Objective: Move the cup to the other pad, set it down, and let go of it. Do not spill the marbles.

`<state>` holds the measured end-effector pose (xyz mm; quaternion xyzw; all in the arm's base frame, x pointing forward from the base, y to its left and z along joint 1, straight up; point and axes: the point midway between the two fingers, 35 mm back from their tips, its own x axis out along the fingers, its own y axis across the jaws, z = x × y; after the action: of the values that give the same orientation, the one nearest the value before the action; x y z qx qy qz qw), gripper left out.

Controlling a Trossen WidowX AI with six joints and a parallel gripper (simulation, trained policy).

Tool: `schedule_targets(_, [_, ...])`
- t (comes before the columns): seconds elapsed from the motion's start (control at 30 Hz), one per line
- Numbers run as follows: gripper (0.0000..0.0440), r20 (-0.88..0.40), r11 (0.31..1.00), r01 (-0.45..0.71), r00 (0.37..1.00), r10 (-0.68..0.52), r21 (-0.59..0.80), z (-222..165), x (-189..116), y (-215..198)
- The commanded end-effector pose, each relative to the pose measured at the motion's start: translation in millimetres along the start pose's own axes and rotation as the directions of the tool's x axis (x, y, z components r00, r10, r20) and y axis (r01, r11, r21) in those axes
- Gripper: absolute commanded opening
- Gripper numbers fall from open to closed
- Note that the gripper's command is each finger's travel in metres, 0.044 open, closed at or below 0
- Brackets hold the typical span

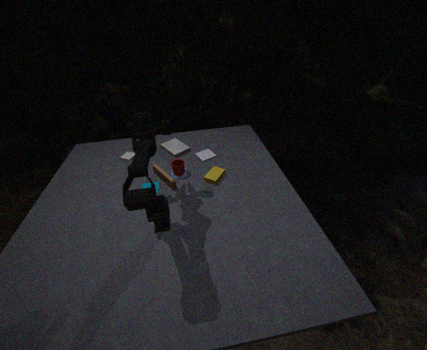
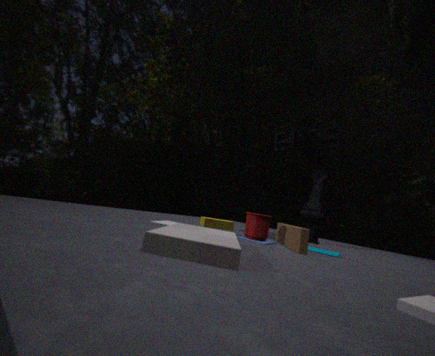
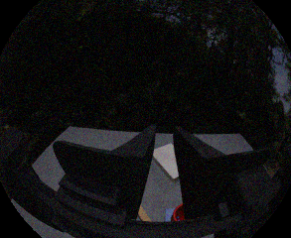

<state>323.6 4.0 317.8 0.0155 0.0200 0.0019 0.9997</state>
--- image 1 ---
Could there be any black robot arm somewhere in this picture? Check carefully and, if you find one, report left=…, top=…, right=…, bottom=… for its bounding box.
left=122, top=112, right=170, bottom=233

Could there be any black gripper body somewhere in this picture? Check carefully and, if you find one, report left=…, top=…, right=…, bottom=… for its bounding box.
left=125, top=120, right=171, bottom=138

